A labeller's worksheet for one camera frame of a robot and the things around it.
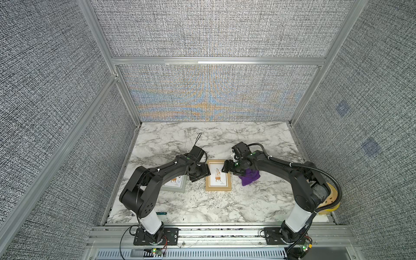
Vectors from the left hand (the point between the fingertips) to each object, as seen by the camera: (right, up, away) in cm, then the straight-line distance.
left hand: (209, 174), depth 89 cm
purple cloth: (+22, +1, -4) cm, 22 cm away
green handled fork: (-24, -17, -9) cm, 31 cm away
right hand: (+9, +3, +1) cm, 10 cm away
